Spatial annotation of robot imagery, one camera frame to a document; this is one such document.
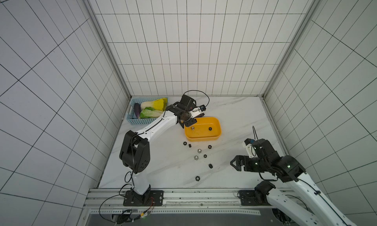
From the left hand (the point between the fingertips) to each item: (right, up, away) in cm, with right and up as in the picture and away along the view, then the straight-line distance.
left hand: (189, 119), depth 89 cm
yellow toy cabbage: (-21, +9, +13) cm, 26 cm away
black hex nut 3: (+1, -17, +3) cm, 18 cm away
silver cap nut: (+3, -7, +11) cm, 13 cm away
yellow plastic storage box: (+12, -8, +12) cm, 19 cm away
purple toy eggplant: (-39, +5, +18) cm, 43 cm away
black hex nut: (+15, -8, +12) cm, 20 cm away
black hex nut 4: (+13, -18, +2) cm, 22 cm away
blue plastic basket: (-43, -1, +17) cm, 46 cm away
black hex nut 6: (+13, -27, -6) cm, 30 cm away
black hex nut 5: (+10, -23, -1) cm, 25 cm away
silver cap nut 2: (+7, -20, +1) cm, 21 cm away
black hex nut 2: (-2, -17, +4) cm, 17 cm away
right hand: (+22, -21, -17) cm, 35 cm away
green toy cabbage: (-28, +4, +11) cm, 30 cm away
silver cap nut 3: (+4, -23, -2) cm, 24 cm away
